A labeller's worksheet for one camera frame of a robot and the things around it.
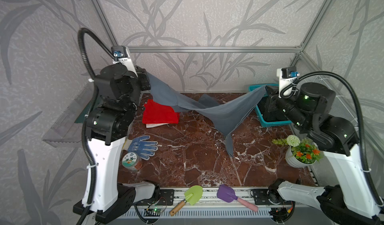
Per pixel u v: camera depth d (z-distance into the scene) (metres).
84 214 0.33
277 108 0.48
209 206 0.72
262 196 0.73
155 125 0.99
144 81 0.46
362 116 0.35
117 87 0.33
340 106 0.68
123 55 0.39
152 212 0.72
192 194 0.74
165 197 0.73
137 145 0.91
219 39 0.93
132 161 0.77
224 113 0.71
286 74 0.41
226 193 0.74
